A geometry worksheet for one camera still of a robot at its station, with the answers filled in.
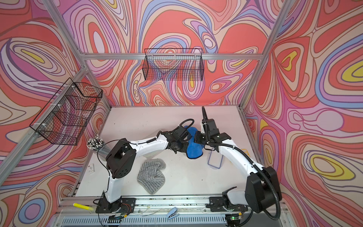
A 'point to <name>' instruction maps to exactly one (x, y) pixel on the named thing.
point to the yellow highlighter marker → (83, 206)
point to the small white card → (91, 168)
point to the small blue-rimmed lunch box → (215, 159)
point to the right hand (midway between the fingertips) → (196, 140)
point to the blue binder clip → (172, 212)
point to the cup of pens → (96, 143)
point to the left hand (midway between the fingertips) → (188, 149)
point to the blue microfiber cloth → (194, 150)
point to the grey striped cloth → (150, 177)
